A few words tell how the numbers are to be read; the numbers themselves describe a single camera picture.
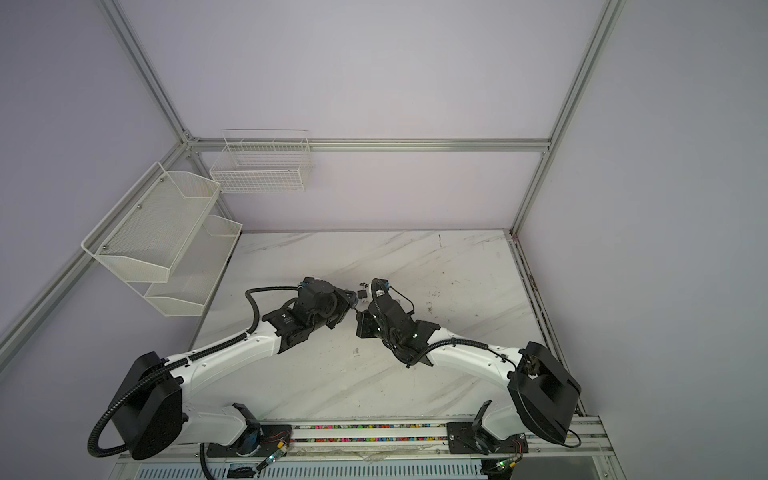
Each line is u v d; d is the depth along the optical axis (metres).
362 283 1.04
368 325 0.71
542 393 0.42
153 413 0.40
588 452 0.73
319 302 0.64
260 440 0.69
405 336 0.61
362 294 1.01
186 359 0.45
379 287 0.72
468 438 0.73
